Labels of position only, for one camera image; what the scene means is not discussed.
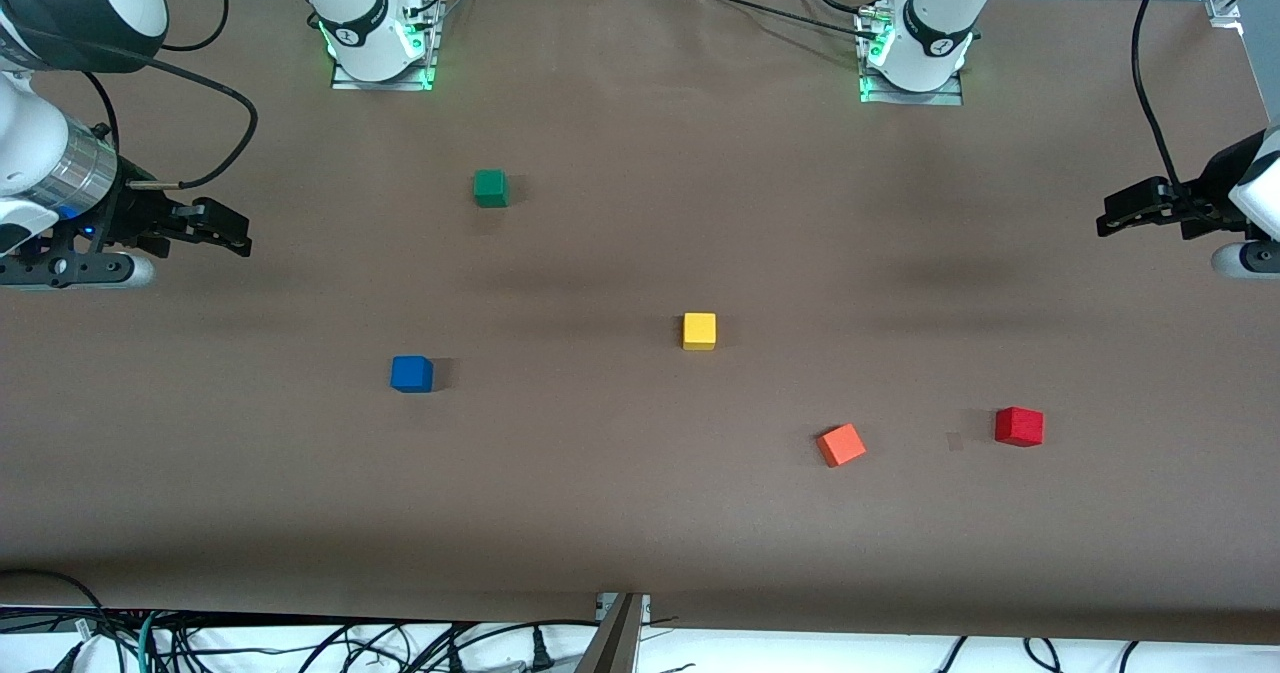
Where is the red wooden block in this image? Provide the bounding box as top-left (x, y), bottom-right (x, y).
top-left (995, 407), bottom-right (1045, 447)

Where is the orange wooden block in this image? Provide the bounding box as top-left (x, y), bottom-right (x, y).
top-left (817, 423), bottom-right (867, 468)

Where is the brown table support beam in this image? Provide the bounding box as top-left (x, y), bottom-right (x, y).
top-left (574, 594), bottom-right (646, 673)

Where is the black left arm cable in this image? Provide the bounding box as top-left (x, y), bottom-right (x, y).
top-left (1131, 0), bottom-right (1206, 209)

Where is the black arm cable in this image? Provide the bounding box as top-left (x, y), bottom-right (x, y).
top-left (0, 41), bottom-right (259, 190)
top-left (1131, 0), bottom-right (1206, 209)

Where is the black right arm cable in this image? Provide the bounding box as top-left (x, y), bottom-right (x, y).
top-left (0, 41), bottom-right (259, 190)

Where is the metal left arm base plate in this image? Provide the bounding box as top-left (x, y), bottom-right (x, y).
top-left (858, 8), bottom-right (964, 107)

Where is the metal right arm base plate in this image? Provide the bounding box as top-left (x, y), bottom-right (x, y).
top-left (331, 0), bottom-right (445, 92)

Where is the black cable on table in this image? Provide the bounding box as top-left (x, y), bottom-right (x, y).
top-left (686, 0), bottom-right (885, 38)

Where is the metal table edge bracket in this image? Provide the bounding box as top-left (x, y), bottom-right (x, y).
top-left (596, 592), bottom-right (652, 623)

